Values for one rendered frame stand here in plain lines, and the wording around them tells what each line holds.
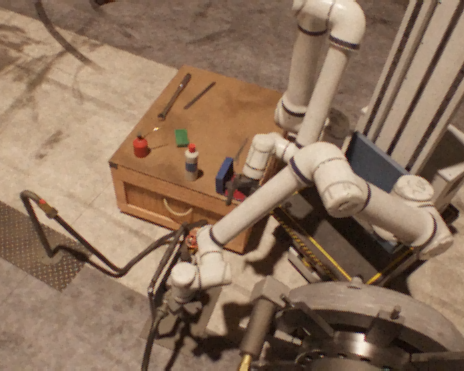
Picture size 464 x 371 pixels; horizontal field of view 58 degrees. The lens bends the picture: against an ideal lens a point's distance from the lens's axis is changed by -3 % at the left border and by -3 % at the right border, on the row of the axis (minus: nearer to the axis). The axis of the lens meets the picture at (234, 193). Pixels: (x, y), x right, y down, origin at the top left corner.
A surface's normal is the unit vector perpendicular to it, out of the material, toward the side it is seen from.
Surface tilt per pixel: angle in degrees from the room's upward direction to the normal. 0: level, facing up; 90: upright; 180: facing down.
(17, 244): 0
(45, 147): 0
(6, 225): 0
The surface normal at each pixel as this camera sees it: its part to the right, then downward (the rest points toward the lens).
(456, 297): 0.09, -0.63
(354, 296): -0.26, -0.71
